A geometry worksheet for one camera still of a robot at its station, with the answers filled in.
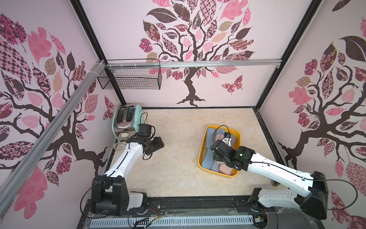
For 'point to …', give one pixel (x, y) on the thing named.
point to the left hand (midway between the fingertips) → (160, 148)
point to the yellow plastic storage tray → (203, 145)
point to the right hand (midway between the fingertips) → (218, 151)
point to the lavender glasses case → (215, 166)
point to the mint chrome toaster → (126, 119)
